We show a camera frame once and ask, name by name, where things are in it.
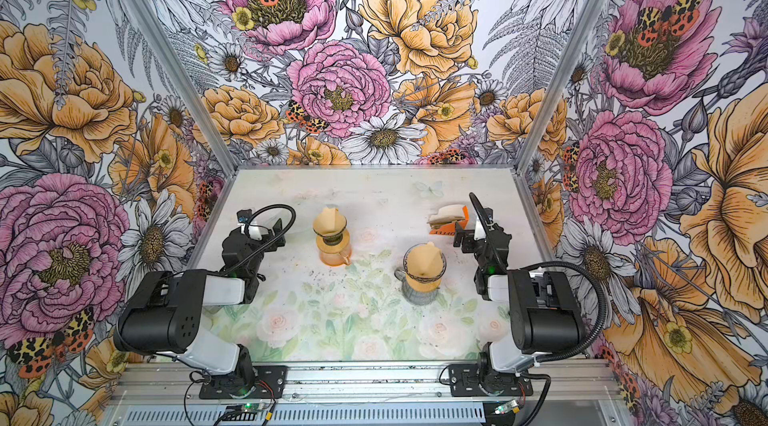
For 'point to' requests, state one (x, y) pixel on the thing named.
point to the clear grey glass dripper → (424, 261)
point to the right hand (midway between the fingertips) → (471, 229)
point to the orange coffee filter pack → (446, 218)
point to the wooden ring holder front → (423, 286)
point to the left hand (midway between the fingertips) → (267, 228)
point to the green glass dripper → (334, 239)
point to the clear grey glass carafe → (415, 297)
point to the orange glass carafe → (336, 258)
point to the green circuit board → (509, 406)
